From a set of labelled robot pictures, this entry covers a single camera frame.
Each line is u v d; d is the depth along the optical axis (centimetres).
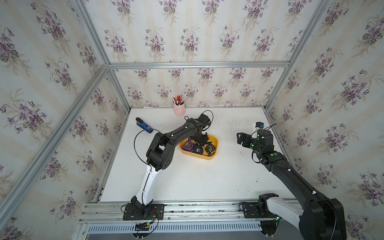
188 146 94
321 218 39
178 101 111
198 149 91
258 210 72
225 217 73
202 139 87
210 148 93
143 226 71
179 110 109
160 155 56
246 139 73
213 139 96
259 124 72
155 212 73
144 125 106
